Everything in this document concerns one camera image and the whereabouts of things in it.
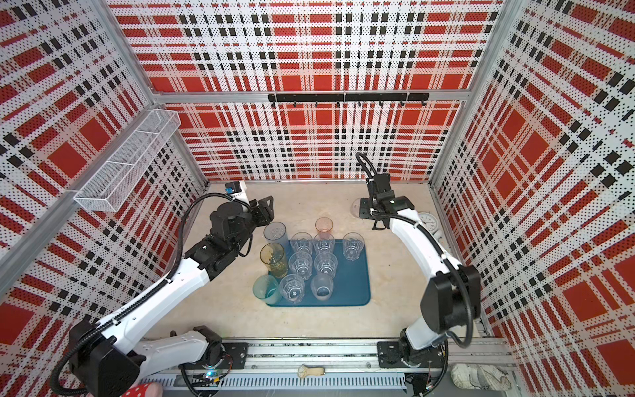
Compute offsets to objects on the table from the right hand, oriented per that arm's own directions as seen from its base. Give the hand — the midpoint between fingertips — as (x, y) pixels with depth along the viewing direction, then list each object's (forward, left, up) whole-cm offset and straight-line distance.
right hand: (371, 208), depth 85 cm
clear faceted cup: (-5, +26, -15) cm, 31 cm away
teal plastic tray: (-18, +6, -21) cm, 29 cm away
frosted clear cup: (-21, +18, -18) cm, 33 cm away
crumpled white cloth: (-48, -27, -16) cm, 57 cm away
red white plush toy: (-51, +61, -8) cm, 80 cm away
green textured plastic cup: (-22, +37, -18) cm, 47 cm away
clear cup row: (-22, +28, -18) cm, 40 cm away
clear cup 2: (-13, +16, -16) cm, 27 cm away
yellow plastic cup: (-13, +35, -9) cm, 38 cm away
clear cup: (-6, +17, -15) cm, 23 cm away
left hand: (-4, +33, +10) cm, 35 cm away
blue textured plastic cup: (-3, +35, -11) cm, 37 cm away
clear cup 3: (-5, +6, -17) cm, 19 cm away
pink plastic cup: (+3, +17, -15) cm, 23 cm away
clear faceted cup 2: (-12, +26, -19) cm, 35 cm away
